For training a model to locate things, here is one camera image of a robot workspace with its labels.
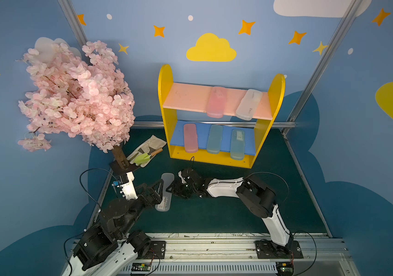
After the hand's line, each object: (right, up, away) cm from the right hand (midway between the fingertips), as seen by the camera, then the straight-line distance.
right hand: (170, 190), depth 88 cm
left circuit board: (-10, -29, -17) cm, 35 cm away
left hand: (-2, +10, -25) cm, 27 cm away
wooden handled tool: (-12, +19, +19) cm, 30 cm away
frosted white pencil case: (-2, -6, -1) cm, 7 cm away
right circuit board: (+52, -30, -16) cm, 62 cm away
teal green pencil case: (+24, +27, +10) cm, 38 cm away
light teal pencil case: (+37, +24, +8) cm, 45 cm away
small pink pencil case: (+10, +26, +7) cm, 29 cm away
